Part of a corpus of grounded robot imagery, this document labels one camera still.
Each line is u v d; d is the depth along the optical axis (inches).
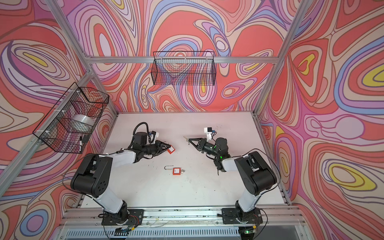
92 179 18.6
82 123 27.6
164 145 34.8
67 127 28.9
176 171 34.8
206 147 30.2
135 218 28.3
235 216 28.4
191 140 32.3
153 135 33.1
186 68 37.7
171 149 35.1
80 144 28.3
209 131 32.3
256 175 18.8
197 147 30.2
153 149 31.9
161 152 33.6
